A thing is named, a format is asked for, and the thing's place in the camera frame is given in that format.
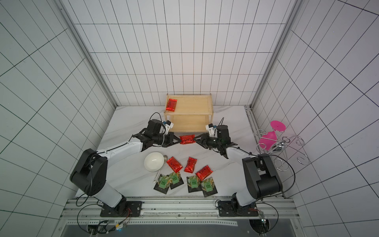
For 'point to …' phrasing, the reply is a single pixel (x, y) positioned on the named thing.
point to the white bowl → (154, 161)
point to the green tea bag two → (174, 179)
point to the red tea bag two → (187, 139)
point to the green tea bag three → (194, 183)
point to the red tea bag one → (171, 104)
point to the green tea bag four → (208, 186)
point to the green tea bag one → (163, 183)
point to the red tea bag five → (204, 173)
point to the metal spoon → (165, 159)
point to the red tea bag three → (189, 167)
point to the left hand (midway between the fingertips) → (179, 143)
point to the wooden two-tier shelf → (192, 113)
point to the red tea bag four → (174, 164)
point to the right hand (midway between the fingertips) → (190, 140)
